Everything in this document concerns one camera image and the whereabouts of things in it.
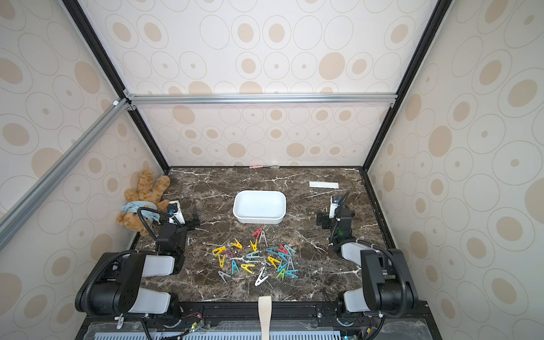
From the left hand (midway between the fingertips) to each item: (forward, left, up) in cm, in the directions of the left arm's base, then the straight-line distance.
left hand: (188, 204), depth 87 cm
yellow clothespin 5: (-19, -14, -14) cm, 27 cm away
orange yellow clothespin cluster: (-18, -35, -13) cm, 42 cm away
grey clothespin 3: (-18, -42, -13) cm, 48 cm away
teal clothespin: (-20, -20, -13) cm, 31 cm away
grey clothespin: (-7, -30, -13) cm, 34 cm away
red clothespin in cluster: (-14, -39, -13) cm, 44 cm away
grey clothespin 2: (-24, -16, -14) cm, 32 cm away
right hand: (+2, -64, -6) cm, 65 cm away
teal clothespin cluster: (-16, -39, -14) cm, 44 cm away
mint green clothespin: (-16, -27, -14) cm, 34 cm away
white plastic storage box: (+9, -28, -13) cm, 32 cm away
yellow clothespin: (-20, -24, -14) cm, 34 cm away
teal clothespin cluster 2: (-21, -38, -13) cm, 45 cm away
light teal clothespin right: (-13, -42, -13) cm, 46 cm away
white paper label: (+24, -62, -15) cm, 68 cm away
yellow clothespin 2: (-11, -20, -14) cm, 26 cm away
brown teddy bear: (+11, +24, -7) cm, 27 cm away
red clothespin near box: (-5, -28, -14) cm, 32 cm away
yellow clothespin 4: (-14, -12, -14) cm, 23 cm away
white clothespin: (-25, -31, -13) cm, 42 cm away
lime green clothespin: (-23, -39, -14) cm, 47 cm away
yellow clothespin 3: (-12, -27, -14) cm, 33 cm away
